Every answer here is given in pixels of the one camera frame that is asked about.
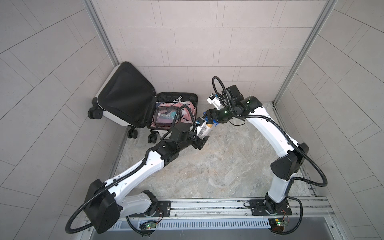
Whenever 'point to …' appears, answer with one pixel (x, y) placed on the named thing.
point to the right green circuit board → (277, 224)
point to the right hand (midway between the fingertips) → (205, 120)
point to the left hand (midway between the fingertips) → (206, 130)
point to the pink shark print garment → (189, 106)
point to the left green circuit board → (148, 226)
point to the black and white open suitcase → (125, 97)
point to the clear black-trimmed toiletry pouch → (164, 117)
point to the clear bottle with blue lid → (203, 130)
